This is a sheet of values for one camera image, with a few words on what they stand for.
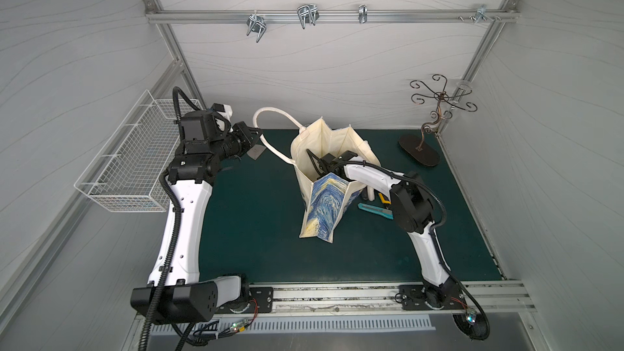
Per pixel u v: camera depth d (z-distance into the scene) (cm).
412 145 115
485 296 77
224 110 62
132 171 66
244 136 58
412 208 56
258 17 77
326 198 78
